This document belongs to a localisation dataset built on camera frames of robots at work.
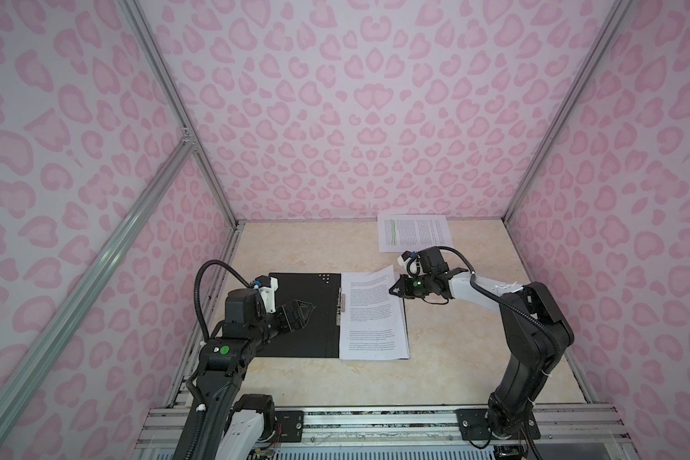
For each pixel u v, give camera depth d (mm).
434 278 737
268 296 674
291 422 739
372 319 924
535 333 484
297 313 652
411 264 855
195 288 525
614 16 697
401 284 843
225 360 494
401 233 1174
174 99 834
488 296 501
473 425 733
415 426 747
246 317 567
